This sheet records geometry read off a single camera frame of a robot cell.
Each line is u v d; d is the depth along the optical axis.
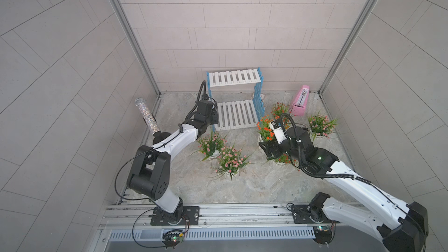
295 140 0.53
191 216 0.71
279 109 0.89
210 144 0.77
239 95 1.16
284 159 0.74
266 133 0.66
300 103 1.00
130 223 0.69
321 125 0.84
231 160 0.72
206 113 0.68
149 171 0.44
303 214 0.71
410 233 0.37
